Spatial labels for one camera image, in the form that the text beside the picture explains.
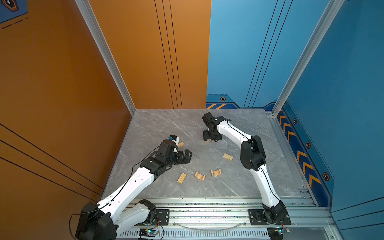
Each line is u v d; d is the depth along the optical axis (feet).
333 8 2.29
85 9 2.29
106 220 1.27
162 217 2.41
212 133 2.83
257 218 2.38
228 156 3.08
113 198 1.42
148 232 2.32
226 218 2.46
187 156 2.33
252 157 1.97
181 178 2.78
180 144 3.27
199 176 2.80
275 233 2.33
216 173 2.87
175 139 2.41
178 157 2.29
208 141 3.32
